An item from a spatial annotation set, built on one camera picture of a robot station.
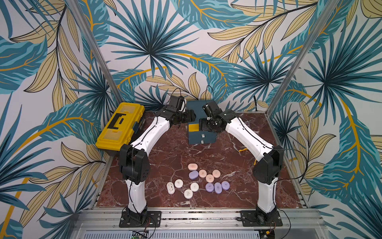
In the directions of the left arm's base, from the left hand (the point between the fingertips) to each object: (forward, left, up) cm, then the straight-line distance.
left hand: (191, 117), depth 87 cm
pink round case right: (-25, -15, -21) cm, 36 cm away
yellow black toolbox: (-1, +39, -6) cm, 39 cm away
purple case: (-33, -11, -20) cm, 40 cm away
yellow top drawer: (-9, -1, +2) cm, 9 cm away
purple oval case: (-33, -15, -20) cm, 42 cm away
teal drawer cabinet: (-1, -2, +6) cm, 6 cm away
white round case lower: (-36, +1, -21) cm, 42 cm away
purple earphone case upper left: (-26, -2, -21) cm, 33 cm away
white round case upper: (-31, +6, -21) cm, 38 cm away
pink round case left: (-25, -7, -21) cm, 33 cm away
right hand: (-4, -8, -2) cm, 9 cm away
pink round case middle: (-28, -11, -21) cm, 37 cm away
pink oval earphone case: (-21, -1, -21) cm, 30 cm away
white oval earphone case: (-34, +11, -21) cm, 41 cm away
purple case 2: (-32, -19, -20) cm, 42 cm away
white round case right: (-33, -2, -21) cm, 39 cm away
